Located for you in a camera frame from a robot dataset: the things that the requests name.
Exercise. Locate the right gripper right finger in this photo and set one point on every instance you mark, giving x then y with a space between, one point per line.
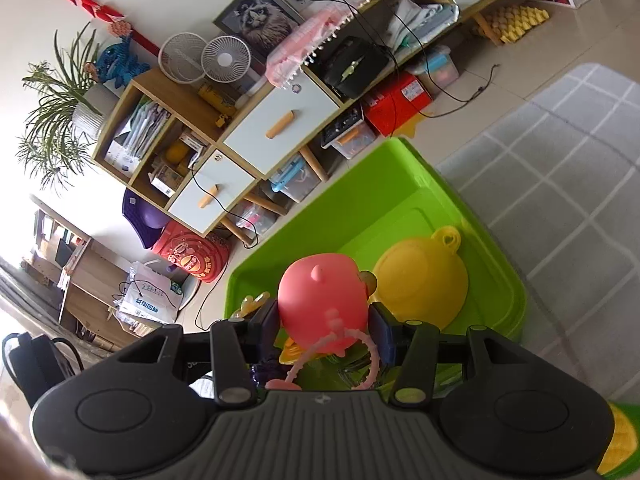
411 347

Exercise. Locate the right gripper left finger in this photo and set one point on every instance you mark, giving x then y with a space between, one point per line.
237 344

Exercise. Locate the purple toy grapes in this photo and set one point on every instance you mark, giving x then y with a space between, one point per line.
268 369

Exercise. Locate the orange pumpkin toy half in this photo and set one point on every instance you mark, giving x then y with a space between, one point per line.
290 353

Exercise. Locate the pink pig toy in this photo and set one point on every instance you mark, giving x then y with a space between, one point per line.
323 303

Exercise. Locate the toy corn cob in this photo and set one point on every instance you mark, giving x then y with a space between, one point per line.
621 459

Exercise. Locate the red cartoon bucket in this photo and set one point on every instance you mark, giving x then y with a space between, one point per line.
202 257

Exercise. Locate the white paper bag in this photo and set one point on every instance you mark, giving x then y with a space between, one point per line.
149 295

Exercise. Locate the green plastic cookie box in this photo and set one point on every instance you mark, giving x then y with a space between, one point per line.
391 194

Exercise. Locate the wooden TV cabinet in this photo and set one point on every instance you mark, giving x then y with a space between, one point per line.
277 122

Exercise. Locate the red cardboard box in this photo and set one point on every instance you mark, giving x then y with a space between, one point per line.
395 101

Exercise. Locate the white desk fan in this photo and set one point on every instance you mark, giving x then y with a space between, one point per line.
226 59

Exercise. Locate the black case on shelf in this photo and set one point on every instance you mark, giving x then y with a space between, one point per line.
354 65

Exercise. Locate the potted spider plant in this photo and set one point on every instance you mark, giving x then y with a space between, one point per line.
52 149

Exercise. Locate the blue stitch plush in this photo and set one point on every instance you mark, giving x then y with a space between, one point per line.
118 64

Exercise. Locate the framed cat picture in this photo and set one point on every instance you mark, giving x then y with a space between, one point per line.
262 24

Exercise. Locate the yellow egg crate mat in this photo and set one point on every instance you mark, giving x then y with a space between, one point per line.
510 23

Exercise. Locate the pink lace cloth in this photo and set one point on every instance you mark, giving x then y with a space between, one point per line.
285 61

